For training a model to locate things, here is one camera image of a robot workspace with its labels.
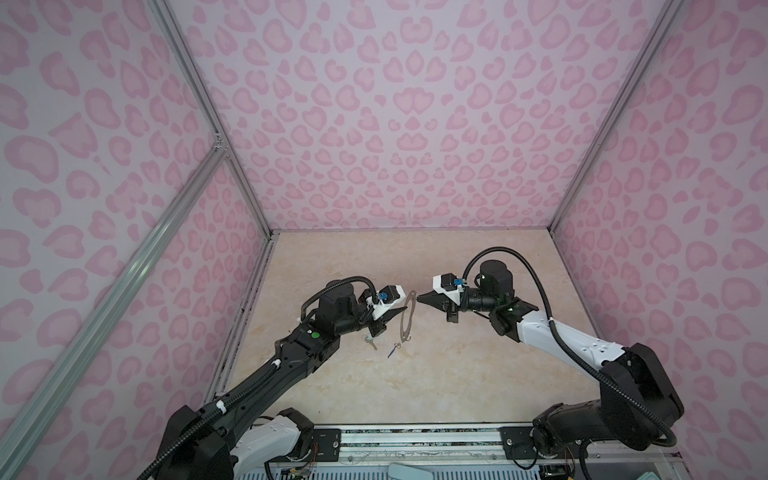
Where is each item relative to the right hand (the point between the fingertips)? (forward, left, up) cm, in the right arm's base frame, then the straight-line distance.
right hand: (424, 297), depth 76 cm
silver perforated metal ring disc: (-9, +5, -4) cm, 11 cm away
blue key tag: (-9, +8, -13) cm, 18 cm away
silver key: (-2, +16, -22) cm, 27 cm away
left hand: (-2, +5, +1) cm, 6 cm away
